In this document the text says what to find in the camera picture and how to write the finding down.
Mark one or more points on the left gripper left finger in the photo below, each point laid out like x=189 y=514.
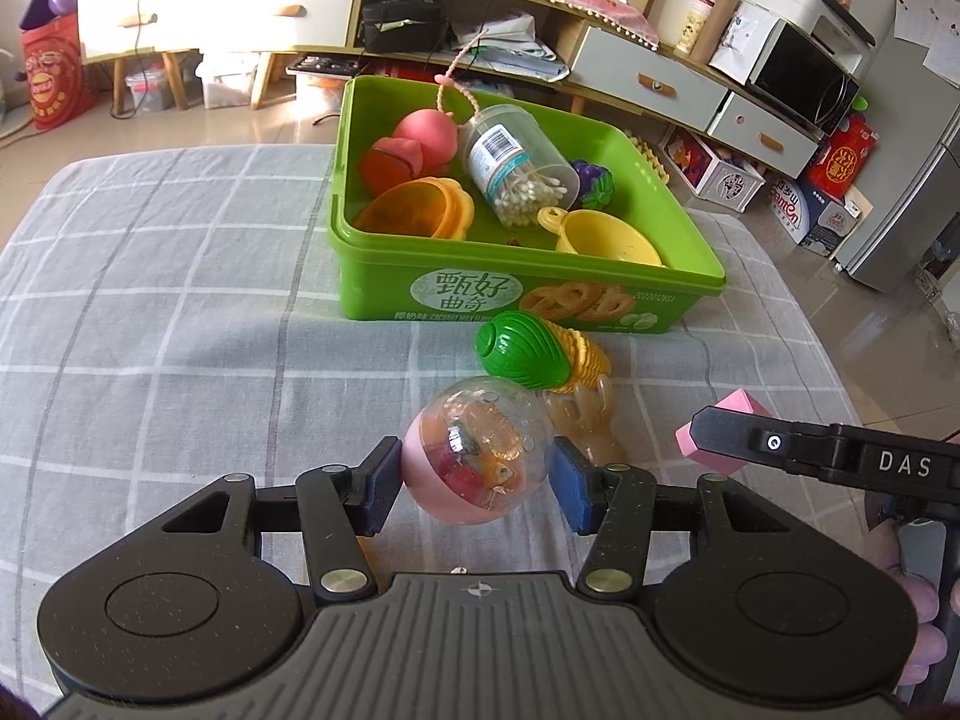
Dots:
x=337 y=506

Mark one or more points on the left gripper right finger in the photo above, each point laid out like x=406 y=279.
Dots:
x=613 y=504

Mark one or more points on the pink block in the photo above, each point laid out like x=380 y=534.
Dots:
x=707 y=439

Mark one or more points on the translucent tan toy hand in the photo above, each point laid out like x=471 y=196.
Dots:
x=585 y=418

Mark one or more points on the pink clear capsule ball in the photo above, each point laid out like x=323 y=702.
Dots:
x=477 y=451

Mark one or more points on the yellow green toy corn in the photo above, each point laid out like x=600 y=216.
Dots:
x=538 y=354

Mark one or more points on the right hand purple glove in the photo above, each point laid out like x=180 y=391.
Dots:
x=930 y=647

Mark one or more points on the grey checked tablecloth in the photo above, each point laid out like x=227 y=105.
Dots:
x=171 y=317

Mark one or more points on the green plastic bin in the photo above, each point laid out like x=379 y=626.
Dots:
x=496 y=268

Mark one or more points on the yellow toy pot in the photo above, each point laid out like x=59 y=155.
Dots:
x=597 y=234

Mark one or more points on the orange toy bowl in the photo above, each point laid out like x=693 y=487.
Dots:
x=430 y=207

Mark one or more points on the purple toy grapes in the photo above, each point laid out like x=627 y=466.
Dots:
x=596 y=185

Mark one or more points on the white toy storage box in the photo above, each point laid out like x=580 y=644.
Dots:
x=713 y=173

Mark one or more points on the clear cotton swab jar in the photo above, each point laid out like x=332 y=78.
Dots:
x=516 y=167

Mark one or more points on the yellow egg tray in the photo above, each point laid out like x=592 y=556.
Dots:
x=649 y=155

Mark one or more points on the pink gourd toy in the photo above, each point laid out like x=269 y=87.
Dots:
x=423 y=143

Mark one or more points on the black microwave oven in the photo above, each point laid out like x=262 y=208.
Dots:
x=794 y=74

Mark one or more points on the long wooden tv cabinet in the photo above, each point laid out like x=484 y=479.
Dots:
x=603 y=62

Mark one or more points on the black bag on shelf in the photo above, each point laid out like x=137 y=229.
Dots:
x=404 y=26

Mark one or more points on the red printed bag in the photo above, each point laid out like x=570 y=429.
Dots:
x=56 y=77

